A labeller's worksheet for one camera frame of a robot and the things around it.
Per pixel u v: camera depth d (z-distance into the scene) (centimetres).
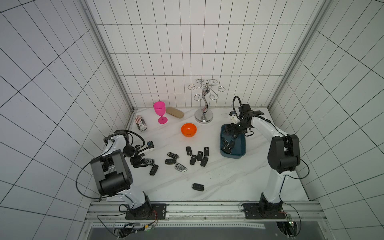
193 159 90
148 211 67
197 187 79
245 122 72
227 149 95
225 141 98
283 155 51
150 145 79
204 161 89
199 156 92
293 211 68
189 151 94
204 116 114
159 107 103
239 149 97
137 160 76
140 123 107
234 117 88
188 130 103
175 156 92
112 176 46
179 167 87
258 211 72
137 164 76
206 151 95
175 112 114
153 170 86
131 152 74
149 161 90
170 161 90
